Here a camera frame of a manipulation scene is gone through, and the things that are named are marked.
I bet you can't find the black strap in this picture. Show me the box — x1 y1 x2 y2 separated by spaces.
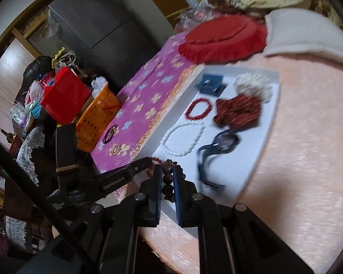
0 134 100 274

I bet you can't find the black box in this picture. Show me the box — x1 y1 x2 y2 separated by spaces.
56 126 80 174

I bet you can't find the blue hair claw clip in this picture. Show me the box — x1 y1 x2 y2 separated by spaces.
196 74 228 97

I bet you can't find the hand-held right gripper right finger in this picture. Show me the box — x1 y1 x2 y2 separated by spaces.
173 166 315 274

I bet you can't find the red paper bag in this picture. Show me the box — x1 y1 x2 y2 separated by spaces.
40 67 92 126

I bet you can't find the purple floral bedsheet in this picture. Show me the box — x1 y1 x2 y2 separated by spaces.
90 31 205 203

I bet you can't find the white tray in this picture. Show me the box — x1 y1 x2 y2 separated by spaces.
134 64 282 229

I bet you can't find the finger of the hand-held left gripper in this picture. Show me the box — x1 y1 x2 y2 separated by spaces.
88 156 153 197

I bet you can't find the black hair tie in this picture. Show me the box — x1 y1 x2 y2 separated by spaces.
103 124 119 143

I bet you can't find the navy striped headband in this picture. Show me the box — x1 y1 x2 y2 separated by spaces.
197 130 242 190

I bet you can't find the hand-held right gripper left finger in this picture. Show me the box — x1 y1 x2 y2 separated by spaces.
17 166 163 274

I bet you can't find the dark red dotted scrunchie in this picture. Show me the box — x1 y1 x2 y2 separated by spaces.
213 94 262 133

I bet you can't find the orange plastic basket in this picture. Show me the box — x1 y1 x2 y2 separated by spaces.
76 84 122 153

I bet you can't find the grey refrigerator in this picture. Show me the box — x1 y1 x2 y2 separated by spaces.
48 0 175 92

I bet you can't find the black plastic bag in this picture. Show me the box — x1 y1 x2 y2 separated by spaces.
21 55 59 97

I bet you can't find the red ruffled pillow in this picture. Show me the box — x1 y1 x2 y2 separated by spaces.
178 14 268 65

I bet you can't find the white cherry print scrunchie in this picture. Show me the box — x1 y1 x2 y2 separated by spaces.
234 73 273 103

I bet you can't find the white lace cloth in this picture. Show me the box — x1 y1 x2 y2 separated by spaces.
16 126 46 186

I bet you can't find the white plastic bag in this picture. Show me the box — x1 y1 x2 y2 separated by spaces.
91 76 108 96

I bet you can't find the white pearl bracelet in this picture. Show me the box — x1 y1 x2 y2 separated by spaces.
161 121 206 157

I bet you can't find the white pillow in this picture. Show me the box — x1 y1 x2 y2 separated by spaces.
263 8 343 69

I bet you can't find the small red bead bracelet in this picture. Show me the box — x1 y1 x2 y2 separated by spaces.
146 157 164 177

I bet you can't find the dark wooden bead bracelet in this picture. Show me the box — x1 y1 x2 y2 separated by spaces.
160 159 186 203

